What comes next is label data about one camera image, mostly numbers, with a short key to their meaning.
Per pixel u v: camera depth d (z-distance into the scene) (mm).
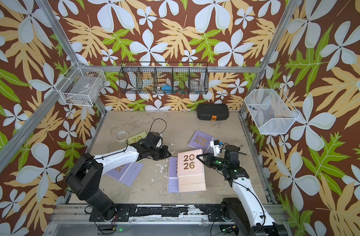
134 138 1020
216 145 744
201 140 1011
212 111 1159
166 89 934
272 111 834
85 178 453
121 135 1051
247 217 554
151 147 712
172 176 846
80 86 862
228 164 624
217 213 741
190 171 752
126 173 876
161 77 966
